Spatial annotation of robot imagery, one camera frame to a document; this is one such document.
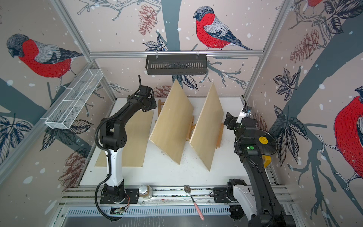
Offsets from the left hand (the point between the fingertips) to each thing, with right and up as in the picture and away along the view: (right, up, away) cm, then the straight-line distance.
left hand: (156, 102), depth 101 cm
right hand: (+49, -7, -25) cm, 55 cm away
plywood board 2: (+32, -19, -28) cm, 47 cm away
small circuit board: (-14, -57, -30) cm, 66 cm away
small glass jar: (+2, -44, -36) cm, 57 cm away
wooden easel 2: (+25, -17, -5) cm, 31 cm away
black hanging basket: (+14, +28, +3) cm, 32 cm away
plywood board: (+13, -17, -25) cm, 33 cm away
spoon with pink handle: (+22, -50, -24) cm, 60 cm away
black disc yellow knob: (+68, -25, -22) cm, 76 cm away
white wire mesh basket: (-45, -7, -27) cm, 53 cm away
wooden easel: (0, 0, +12) cm, 12 cm away
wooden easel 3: (+45, -22, -9) cm, 51 cm away
